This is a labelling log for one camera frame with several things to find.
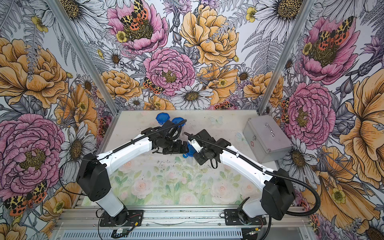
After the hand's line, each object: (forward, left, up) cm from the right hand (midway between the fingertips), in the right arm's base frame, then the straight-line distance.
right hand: (200, 158), depth 81 cm
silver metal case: (+10, -39, +1) cm, 41 cm away
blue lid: (+30, +23, +1) cm, 38 cm away
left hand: (+3, +11, 0) cm, 11 cm away
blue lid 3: (+4, +4, +1) cm, 6 cm away
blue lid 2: (+28, +13, 0) cm, 31 cm away
